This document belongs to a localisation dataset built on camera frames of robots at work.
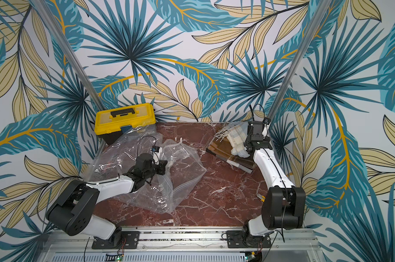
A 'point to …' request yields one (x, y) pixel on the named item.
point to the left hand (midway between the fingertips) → (166, 163)
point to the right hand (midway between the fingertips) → (262, 136)
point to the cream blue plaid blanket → (236, 132)
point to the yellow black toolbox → (111, 124)
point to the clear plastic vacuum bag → (118, 156)
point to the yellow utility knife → (261, 197)
